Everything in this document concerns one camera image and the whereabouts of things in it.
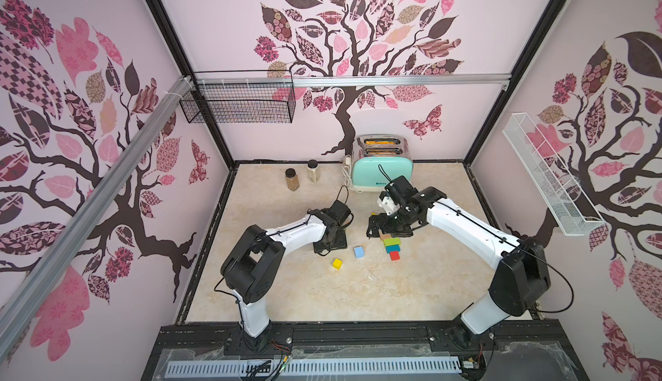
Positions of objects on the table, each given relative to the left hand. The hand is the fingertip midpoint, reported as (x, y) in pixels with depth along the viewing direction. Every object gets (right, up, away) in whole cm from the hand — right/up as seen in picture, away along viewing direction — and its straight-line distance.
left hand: (333, 249), depth 91 cm
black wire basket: (-46, +63, +31) cm, 84 cm away
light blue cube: (+10, -1, -1) cm, 10 cm away
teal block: (+22, 0, +1) cm, 22 cm away
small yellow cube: (+2, -4, -3) cm, 6 cm away
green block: (+22, +2, +4) cm, 23 cm away
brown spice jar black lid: (-17, +26, +13) cm, 34 cm away
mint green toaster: (+18, +34, +7) cm, 39 cm away
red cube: (+22, -2, -1) cm, 22 cm away
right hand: (+16, +7, -10) cm, 20 cm away
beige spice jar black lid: (-9, +29, +18) cm, 35 cm away
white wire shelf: (+67, +24, -17) cm, 74 cm away
